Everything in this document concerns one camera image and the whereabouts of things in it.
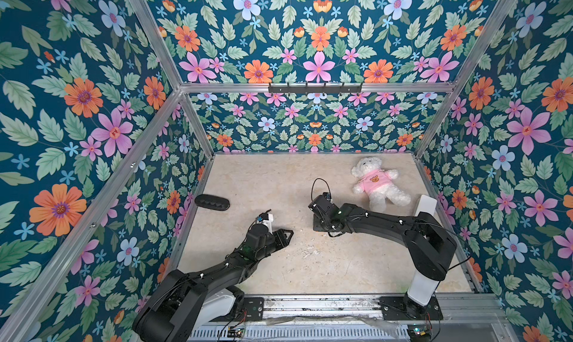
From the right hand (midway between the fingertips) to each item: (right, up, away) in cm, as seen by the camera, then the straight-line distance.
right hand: (317, 223), depth 89 cm
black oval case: (-46, +8, +8) cm, 47 cm away
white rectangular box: (+47, +7, +4) cm, 48 cm away
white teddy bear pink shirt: (+27, +17, +9) cm, 33 cm away
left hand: (-9, -3, -4) cm, 11 cm away
